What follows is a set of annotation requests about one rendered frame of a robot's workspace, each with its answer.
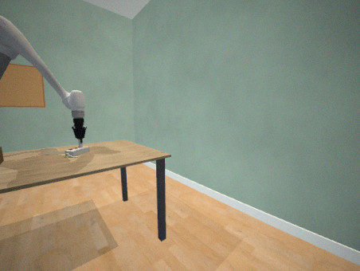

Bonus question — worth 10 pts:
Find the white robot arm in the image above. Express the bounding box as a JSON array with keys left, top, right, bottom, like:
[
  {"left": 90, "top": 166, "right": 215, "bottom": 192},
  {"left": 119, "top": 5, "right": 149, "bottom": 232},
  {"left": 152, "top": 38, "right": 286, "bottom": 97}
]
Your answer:
[{"left": 0, "top": 16, "right": 85, "bottom": 118}]

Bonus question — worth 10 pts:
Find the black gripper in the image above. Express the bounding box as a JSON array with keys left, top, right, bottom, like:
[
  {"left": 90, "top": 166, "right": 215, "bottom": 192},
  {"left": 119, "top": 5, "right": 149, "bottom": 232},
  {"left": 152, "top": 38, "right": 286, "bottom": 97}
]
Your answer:
[{"left": 72, "top": 118, "right": 87, "bottom": 147}]

